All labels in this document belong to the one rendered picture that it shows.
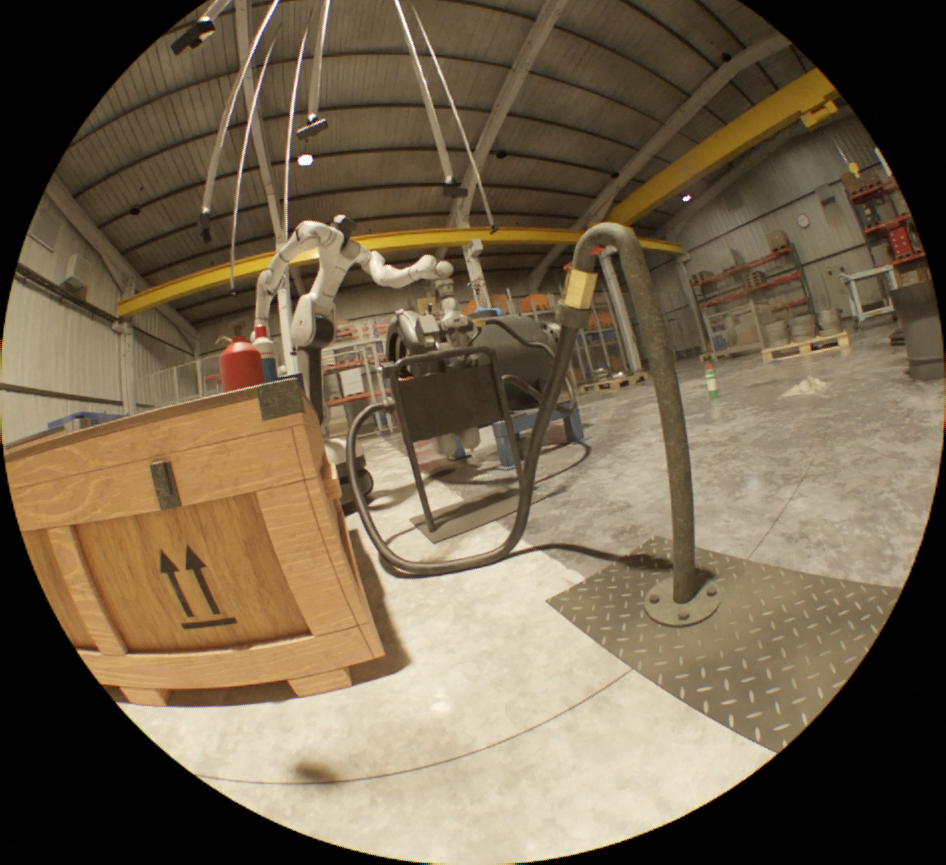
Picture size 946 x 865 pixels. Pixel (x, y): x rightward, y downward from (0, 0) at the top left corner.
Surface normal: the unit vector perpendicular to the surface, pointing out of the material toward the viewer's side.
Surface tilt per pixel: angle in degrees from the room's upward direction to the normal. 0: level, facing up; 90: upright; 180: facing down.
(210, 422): 90
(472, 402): 90
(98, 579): 90
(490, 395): 90
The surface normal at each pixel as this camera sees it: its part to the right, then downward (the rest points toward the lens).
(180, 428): 0.42, -0.11
